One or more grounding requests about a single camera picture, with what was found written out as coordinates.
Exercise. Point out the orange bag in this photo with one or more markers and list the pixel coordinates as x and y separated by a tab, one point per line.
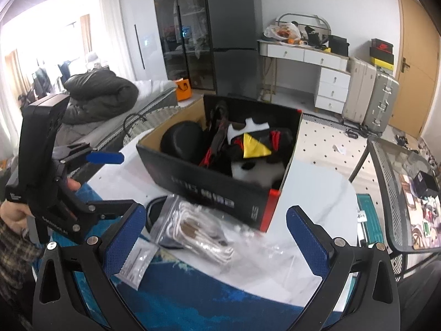
183	90

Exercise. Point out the plaid sleeve forearm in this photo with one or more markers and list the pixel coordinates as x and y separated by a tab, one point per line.
17	283

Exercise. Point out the dark grey refrigerator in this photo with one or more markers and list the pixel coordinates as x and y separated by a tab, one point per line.
236	27

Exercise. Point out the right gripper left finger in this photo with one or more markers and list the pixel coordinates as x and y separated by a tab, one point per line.
58	303

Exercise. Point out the black red yellow cloth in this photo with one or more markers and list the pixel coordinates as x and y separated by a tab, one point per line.
253	154

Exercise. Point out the blue patterned mat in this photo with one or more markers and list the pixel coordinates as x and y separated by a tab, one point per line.
175	296

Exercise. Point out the silver suitcase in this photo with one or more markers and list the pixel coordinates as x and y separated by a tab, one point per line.
383	98

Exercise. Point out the black bag on desk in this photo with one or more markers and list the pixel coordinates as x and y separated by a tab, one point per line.
338	45

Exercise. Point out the black round pad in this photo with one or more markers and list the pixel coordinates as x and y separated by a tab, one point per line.
153	209

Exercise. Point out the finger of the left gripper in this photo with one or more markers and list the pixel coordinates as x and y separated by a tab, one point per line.
96	157
94	211

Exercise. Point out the glass door cabinet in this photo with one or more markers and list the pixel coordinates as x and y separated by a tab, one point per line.
186	45

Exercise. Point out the black mesh ear cushion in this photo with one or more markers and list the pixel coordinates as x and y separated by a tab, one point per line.
182	141

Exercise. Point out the dark puffer jacket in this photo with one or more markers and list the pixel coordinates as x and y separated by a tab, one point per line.
98	96

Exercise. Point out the plastic bag of fruit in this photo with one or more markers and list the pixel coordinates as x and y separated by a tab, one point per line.
283	32

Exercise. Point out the white dressing desk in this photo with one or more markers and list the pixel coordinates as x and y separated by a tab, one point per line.
305	69

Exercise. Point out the person's left hand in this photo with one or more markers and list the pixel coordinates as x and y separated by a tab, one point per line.
15	216

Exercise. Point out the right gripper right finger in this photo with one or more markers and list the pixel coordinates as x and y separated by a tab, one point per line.
374	302

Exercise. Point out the small zip bag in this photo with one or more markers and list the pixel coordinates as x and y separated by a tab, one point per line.
137	262

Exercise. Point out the wooden door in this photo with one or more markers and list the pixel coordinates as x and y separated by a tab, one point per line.
417	68

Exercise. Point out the stacked shoe boxes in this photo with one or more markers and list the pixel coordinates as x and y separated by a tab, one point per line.
381	54

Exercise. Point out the zip bag with white cable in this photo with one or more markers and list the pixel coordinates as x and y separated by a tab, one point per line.
201	230

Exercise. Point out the white suitcase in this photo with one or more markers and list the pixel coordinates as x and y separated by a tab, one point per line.
360	90

